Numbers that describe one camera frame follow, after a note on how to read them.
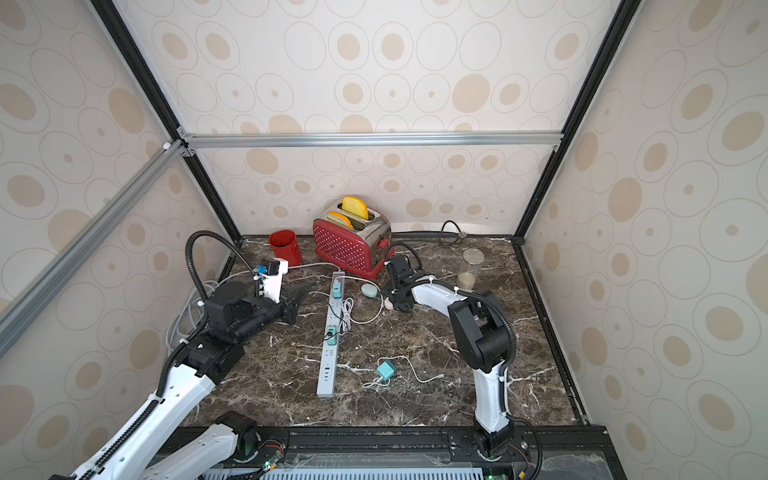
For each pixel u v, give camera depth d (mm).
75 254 599
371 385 827
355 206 1021
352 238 965
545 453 700
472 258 947
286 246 1035
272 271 594
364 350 898
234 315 530
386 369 837
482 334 522
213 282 1070
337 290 970
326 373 832
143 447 417
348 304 972
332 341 884
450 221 1238
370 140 944
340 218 979
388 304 952
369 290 1007
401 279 754
